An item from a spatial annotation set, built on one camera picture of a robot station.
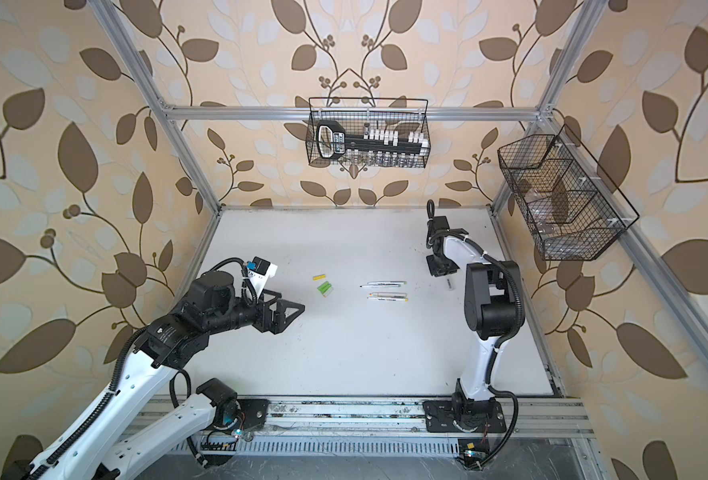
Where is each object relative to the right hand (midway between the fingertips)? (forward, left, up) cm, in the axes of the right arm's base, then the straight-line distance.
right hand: (448, 272), depth 97 cm
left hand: (-20, +45, +21) cm, 53 cm away
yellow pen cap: (+3, +42, -5) cm, 43 cm away
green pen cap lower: (-3, +40, -3) cm, 41 cm away
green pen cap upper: (-1, +42, -4) cm, 42 cm away
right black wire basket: (-2, -24, +30) cm, 39 cm away
